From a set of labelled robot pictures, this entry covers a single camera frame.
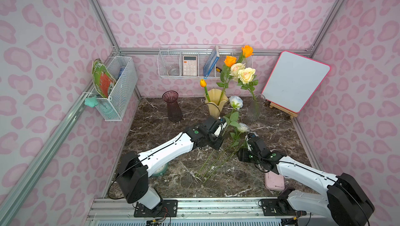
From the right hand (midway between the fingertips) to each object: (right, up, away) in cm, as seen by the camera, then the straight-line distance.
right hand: (239, 152), depth 86 cm
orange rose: (-8, +43, 0) cm, 43 cm away
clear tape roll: (-38, +47, +8) cm, 61 cm away
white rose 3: (-1, +2, +6) cm, 7 cm away
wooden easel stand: (+40, +21, +20) cm, 49 cm away
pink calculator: (-29, +51, +9) cm, 59 cm away
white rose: (-3, +28, 0) cm, 28 cm away
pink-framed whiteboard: (+33, +40, +4) cm, 52 cm away
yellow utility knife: (-11, +48, +10) cm, 51 cm away
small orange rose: (-20, +37, -5) cm, 42 cm away
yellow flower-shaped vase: (-13, +32, +9) cm, 36 cm away
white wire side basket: (-61, +25, -14) cm, 68 cm away
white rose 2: (+4, +13, +10) cm, 17 cm away
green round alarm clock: (-42, -9, -4) cm, 43 cm away
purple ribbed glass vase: (-40, +22, +19) cm, 49 cm away
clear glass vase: (+13, +25, +12) cm, 30 cm away
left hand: (-12, +10, -7) cm, 17 cm away
